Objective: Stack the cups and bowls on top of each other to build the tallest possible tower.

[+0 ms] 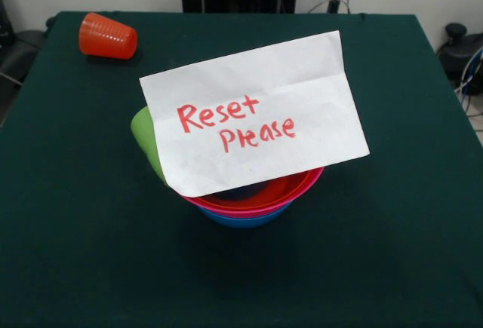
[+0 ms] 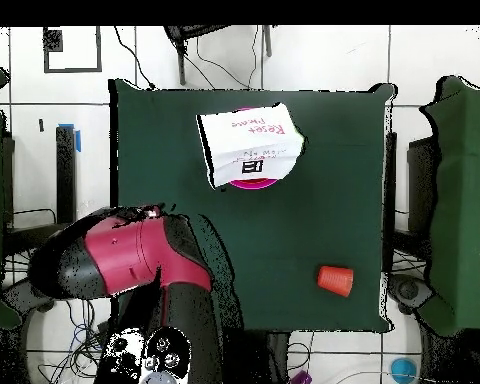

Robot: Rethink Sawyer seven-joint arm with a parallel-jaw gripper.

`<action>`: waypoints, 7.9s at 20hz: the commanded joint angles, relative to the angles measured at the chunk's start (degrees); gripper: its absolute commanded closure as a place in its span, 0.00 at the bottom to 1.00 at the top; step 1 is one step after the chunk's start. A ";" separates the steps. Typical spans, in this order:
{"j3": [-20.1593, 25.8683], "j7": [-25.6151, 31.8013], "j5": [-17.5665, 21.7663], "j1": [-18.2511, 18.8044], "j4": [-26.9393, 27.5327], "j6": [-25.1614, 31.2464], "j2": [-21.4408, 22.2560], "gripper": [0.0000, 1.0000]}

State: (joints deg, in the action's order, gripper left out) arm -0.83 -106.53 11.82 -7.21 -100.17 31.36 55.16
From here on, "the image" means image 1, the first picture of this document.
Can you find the red bowl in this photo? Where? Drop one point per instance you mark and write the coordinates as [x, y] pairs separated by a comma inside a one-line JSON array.
[[281, 191]]

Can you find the pink bowl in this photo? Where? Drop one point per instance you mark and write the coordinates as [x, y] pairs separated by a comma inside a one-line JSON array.
[[234, 212]]

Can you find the white paper reset sign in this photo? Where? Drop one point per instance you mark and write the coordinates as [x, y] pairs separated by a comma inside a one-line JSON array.
[[264, 79]]

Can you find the blue bowl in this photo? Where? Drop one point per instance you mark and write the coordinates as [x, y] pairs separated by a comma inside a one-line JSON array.
[[241, 223]]

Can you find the green cup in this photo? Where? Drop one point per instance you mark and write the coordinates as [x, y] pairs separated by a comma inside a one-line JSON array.
[[145, 135]]

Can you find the dark green tablecloth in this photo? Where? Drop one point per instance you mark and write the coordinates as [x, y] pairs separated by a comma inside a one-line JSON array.
[[75, 192]]

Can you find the orange ribbed cup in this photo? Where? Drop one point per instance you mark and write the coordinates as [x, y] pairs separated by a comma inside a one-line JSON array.
[[107, 37]]

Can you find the black chair base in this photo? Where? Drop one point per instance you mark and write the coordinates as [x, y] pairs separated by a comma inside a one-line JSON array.
[[458, 53], [19, 49]]

